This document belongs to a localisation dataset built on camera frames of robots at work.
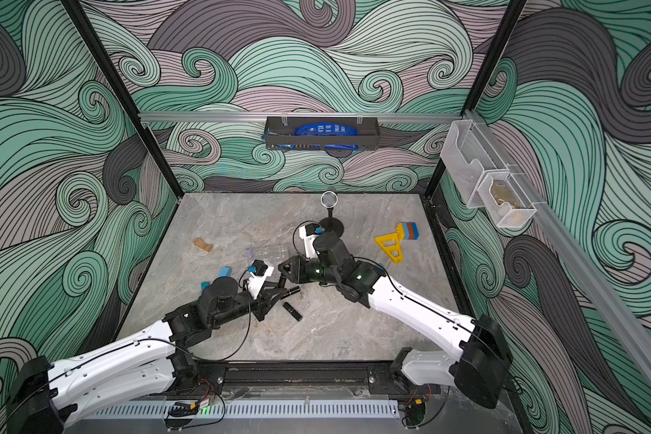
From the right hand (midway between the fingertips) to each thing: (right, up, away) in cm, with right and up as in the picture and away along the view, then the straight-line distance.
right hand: (285, 266), depth 71 cm
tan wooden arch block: (-37, +2, +32) cm, 49 cm away
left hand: (0, -6, +1) cm, 6 cm away
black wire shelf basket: (-5, +43, +22) cm, 49 cm away
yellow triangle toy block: (+38, +2, +32) cm, 50 cm away
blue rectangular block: (-25, -7, +24) cm, 35 cm away
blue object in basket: (+12, +44, +21) cm, 50 cm away
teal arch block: (-30, -10, +19) cm, 38 cm away
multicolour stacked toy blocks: (+44, +7, +33) cm, 55 cm away
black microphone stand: (+12, +19, +9) cm, 24 cm away
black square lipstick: (0, -17, +14) cm, 22 cm away
